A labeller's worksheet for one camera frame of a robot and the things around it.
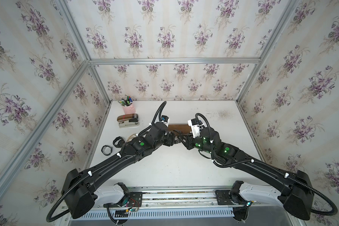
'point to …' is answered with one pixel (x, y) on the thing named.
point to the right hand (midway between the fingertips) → (181, 136)
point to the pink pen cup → (130, 109)
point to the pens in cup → (127, 102)
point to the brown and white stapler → (128, 120)
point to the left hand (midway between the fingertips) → (171, 133)
